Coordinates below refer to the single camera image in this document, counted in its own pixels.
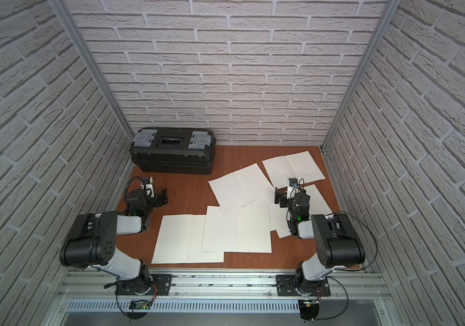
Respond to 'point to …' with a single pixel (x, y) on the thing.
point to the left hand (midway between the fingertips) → (157, 185)
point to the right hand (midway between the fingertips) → (289, 187)
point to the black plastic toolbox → (173, 150)
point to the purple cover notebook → (238, 189)
